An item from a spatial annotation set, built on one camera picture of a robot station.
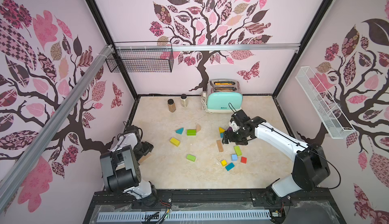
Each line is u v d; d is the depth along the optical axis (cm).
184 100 109
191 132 100
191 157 87
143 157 87
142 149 76
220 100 101
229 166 85
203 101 107
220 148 91
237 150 90
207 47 95
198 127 100
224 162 85
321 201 73
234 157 86
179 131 100
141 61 122
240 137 72
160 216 70
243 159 88
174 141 94
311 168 43
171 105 104
